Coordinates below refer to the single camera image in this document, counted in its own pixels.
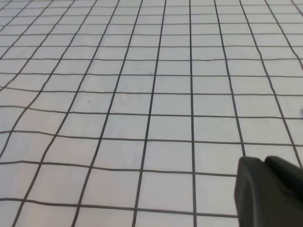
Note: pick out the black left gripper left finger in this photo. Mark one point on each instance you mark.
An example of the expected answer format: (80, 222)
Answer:
(262, 200)

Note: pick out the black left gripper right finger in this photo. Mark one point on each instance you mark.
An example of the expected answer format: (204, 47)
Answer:
(290, 175)

